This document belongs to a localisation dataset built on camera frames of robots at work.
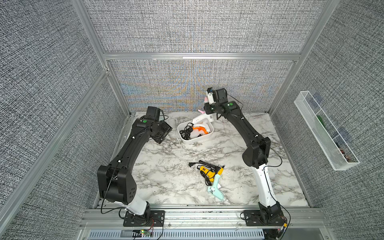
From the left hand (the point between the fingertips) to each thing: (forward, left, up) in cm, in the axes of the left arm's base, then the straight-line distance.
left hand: (172, 130), depth 83 cm
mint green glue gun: (-27, -22, -18) cm, 39 cm away
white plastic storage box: (+18, -22, -16) cm, 32 cm away
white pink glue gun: (+10, -19, 0) cm, 21 cm away
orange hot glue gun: (+15, -17, -18) cm, 29 cm away
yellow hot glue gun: (-18, -21, -18) cm, 33 cm away
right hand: (+19, -22, +4) cm, 29 cm away
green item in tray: (-5, -74, +11) cm, 75 cm away
